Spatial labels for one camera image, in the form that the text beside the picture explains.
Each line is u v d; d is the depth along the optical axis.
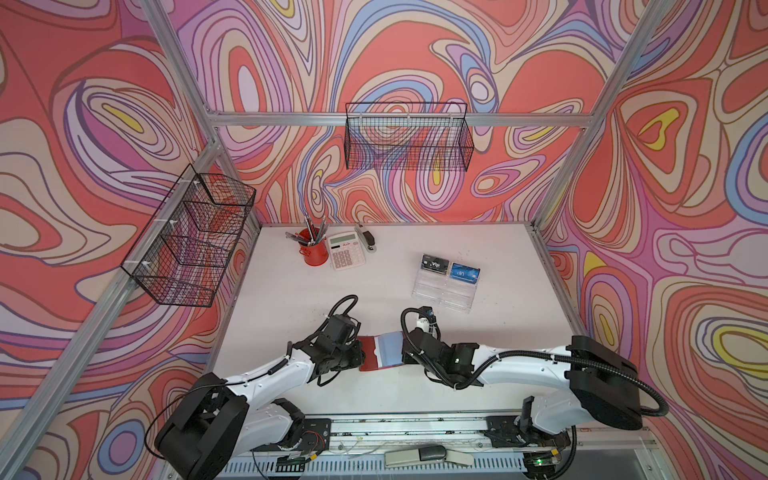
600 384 0.43
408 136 0.96
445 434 0.75
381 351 0.86
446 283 0.97
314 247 1.03
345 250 1.08
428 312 0.74
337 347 0.68
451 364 0.61
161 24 0.69
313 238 1.05
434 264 0.96
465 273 0.94
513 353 0.53
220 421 0.41
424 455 0.67
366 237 1.11
